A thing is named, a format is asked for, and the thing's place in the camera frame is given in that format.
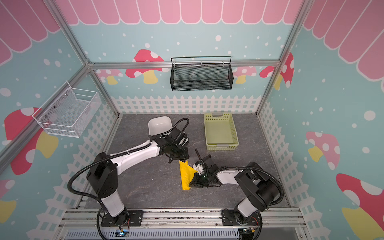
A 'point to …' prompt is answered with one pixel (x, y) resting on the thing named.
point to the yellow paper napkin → (187, 173)
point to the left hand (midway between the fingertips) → (187, 160)
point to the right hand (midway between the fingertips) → (188, 185)
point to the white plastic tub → (159, 125)
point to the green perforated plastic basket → (220, 132)
